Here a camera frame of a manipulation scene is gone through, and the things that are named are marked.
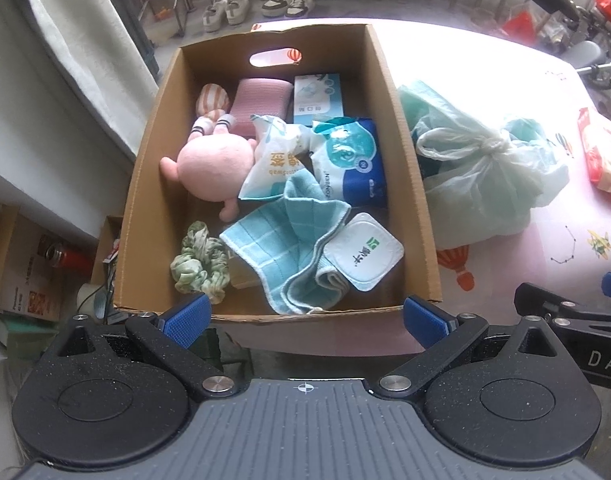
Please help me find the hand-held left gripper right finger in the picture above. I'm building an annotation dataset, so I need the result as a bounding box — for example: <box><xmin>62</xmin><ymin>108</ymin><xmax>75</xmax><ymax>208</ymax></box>
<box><xmin>368</xmin><ymin>296</ymin><xmax>556</xmax><ymax>401</ymax></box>

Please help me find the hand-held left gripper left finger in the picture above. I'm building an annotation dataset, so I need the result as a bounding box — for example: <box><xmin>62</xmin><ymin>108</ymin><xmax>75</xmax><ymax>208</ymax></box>
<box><xmin>58</xmin><ymin>291</ymin><xmax>237</xmax><ymax>401</ymax></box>

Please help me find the green patterned scrunchie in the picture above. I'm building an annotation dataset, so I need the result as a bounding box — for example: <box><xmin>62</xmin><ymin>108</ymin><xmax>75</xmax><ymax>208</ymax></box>
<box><xmin>170</xmin><ymin>222</ymin><xmax>231</xmax><ymax>306</ymax></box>

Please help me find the white yogurt cup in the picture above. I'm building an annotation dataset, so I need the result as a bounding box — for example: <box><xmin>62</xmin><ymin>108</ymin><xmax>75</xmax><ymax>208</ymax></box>
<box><xmin>324</xmin><ymin>212</ymin><xmax>405</xmax><ymax>292</ymax></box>

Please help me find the teal checked towel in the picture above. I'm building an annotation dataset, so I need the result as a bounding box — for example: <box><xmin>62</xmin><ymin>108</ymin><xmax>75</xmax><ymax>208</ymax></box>
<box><xmin>219</xmin><ymin>169</ymin><xmax>351</xmax><ymax>316</ymax></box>

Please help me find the pink plush doll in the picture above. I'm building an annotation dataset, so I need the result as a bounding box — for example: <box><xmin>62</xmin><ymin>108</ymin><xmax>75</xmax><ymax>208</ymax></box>
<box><xmin>160</xmin><ymin>82</ymin><xmax>258</xmax><ymax>221</ymax></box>

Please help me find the blue and white soft packet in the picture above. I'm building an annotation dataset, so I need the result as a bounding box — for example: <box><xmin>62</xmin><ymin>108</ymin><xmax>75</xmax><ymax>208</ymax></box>
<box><xmin>310</xmin><ymin>116</ymin><xmax>389</xmax><ymax>207</ymax></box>

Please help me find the white cotton swab bag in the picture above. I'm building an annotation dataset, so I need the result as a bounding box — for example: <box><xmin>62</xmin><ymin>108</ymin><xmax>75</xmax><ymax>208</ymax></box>
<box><xmin>238</xmin><ymin>114</ymin><xmax>319</xmax><ymax>202</ymax></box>

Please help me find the brown cardboard box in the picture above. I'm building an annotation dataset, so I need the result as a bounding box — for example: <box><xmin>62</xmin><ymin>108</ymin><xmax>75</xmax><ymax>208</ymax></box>
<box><xmin>112</xmin><ymin>22</ymin><xmax>443</xmax><ymax>328</ymax></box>

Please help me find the pink striped cloth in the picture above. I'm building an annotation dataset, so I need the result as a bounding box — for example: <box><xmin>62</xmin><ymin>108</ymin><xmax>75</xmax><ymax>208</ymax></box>
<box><xmin>229</xmin><ymin>78</ymin><xmax>293</xmax><ymax>138</ymax></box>

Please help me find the blue face mask box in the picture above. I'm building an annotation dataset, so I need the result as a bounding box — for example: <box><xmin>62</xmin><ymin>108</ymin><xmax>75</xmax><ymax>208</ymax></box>
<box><xmin>292</xmin><ymin>74</ymin><xmax>345</xmax><ymax>126</ymax></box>

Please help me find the white tape roll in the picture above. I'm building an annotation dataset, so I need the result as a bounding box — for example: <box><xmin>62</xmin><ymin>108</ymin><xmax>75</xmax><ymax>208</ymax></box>
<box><xmin>78</xmin><ymin>282</ymin><xmax>104</xmax><ymax>318</ymax></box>

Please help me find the orange wet wipes pack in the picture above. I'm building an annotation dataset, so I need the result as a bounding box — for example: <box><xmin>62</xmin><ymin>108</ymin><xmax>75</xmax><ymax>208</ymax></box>
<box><xmin>578</xmin><ymin>107</ymin><xmax>611</xmax><ymax>196</ymax></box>

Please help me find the red can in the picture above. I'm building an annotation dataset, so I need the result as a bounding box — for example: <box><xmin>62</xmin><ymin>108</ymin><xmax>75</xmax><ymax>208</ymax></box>
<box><xmin>45</xmin><ymin>242</ymin><xmax>93</xmax><ymax>271</ymax></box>

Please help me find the pale green tied plastic bag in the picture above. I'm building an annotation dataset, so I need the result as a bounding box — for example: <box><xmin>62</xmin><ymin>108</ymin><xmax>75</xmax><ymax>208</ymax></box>
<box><xmin>396</xmin><ymin>81</ymin><xmax>571</xmax><ymax>250</ymax></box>

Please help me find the printed brown carton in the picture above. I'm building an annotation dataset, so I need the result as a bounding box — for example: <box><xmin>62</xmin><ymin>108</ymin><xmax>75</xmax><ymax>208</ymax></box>
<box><xmin>0</xmin><ymin>205</ymin><xmax>93</xmax><ymax>321</ymax></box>

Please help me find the grey padded seat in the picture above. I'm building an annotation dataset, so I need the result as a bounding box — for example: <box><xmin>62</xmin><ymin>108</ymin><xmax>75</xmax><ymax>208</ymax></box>
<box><xmin>565</xmin><ymin>40</ymin><xmax>603</xmax><ymax>68</ymax></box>

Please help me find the white curtain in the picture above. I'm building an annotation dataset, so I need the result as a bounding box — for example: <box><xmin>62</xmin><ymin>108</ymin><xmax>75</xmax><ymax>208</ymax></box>
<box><xmin>15</xmin><ymin>0</ymin><xmax>161</xmax><ymax>161</ymax></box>

